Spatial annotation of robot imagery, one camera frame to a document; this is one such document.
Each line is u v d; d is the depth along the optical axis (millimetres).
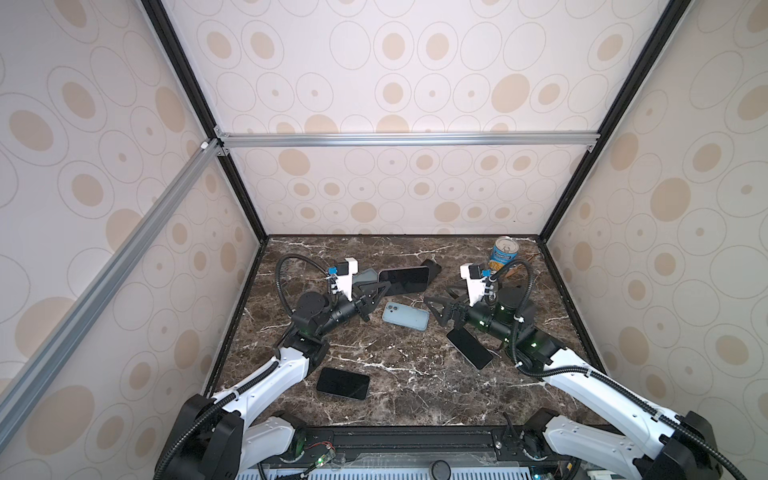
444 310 636
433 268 1113
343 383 872
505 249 1029
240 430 421
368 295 670
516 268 1117
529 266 1131
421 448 749
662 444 402
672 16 684
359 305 638
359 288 662
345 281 637
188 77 765
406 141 907
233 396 442
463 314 640
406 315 965
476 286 635
